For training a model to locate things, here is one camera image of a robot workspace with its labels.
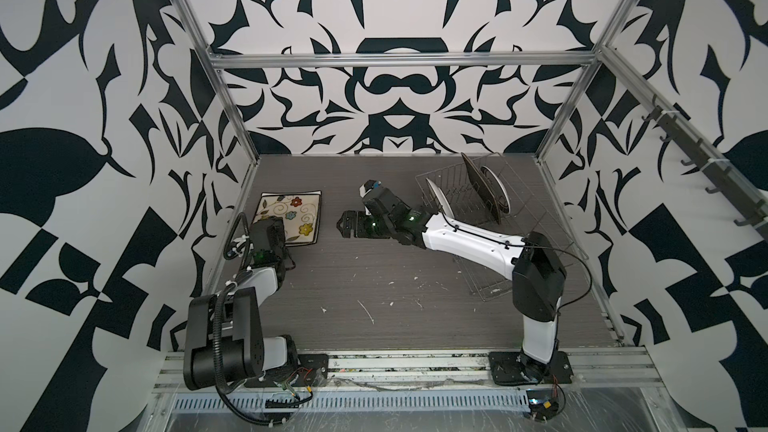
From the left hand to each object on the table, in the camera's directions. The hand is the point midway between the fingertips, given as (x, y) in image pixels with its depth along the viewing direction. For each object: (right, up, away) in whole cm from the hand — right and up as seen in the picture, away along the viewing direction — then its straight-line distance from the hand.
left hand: (277, 217), depth 90 cm
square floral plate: (+4, 0, +10) cm, 11 cm away
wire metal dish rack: (+78, 0, +7) cm, 78 cm away
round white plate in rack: (+48, +5, -1) cm, 49 cm away
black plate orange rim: (+59, +9, -5) cm, 60 cm away
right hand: (+22, -1, -9) cm, 24 cm away
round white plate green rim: (+65, +8, +1) cm, 66 cm away
